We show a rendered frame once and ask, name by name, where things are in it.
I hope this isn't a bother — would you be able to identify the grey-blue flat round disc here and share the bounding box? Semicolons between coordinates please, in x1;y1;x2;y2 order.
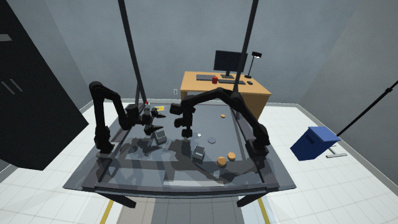
208;136;216;144

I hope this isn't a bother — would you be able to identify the white open-top square box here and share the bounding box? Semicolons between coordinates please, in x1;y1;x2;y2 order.
156;131;167;143

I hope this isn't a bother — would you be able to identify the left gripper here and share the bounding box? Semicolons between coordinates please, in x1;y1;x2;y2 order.
182;115;193;137

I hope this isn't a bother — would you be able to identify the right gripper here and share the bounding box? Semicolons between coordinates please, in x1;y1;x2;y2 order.
139;108;166;136

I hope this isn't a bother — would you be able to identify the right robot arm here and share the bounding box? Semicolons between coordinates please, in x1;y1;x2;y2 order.
89;81;150;154

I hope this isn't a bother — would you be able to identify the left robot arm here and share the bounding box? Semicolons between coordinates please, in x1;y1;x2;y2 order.
170;87;270;150

